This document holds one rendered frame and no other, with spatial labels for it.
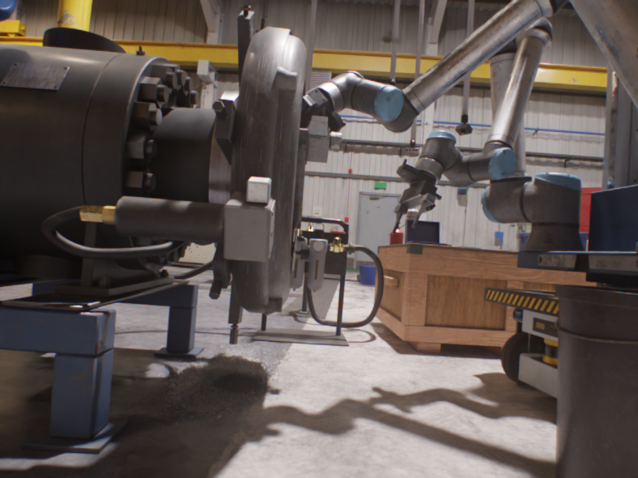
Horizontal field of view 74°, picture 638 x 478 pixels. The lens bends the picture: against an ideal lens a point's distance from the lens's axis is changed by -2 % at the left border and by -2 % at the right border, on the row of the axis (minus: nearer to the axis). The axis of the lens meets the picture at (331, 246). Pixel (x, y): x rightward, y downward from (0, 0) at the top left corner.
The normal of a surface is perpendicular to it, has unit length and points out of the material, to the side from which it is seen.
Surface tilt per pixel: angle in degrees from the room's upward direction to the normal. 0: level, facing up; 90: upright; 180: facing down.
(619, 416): 93
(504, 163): 94
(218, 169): 99
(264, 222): 112
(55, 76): 62
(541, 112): 90
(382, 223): 90
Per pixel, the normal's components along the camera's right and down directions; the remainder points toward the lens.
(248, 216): 0.04, 0.37
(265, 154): 0.08, 0.04
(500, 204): -0.83, 0.10
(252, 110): 0.10, -0.19
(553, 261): -0.98, -0.07
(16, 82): 0.10, -0.48
